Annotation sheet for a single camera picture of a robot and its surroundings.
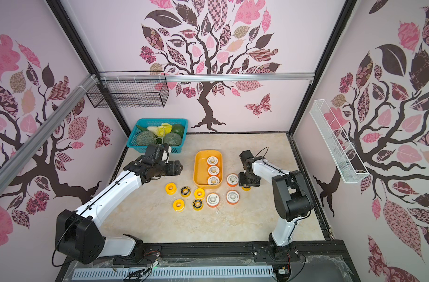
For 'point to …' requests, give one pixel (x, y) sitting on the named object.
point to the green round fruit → (178, 128)
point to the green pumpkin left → (146, 138)
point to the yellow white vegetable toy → (161, 130)
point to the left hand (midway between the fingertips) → (174, 170)
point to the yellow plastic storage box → (200, 169)
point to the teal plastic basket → (132, 143)
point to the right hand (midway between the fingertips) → (247, 185)
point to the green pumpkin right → (172, 138)
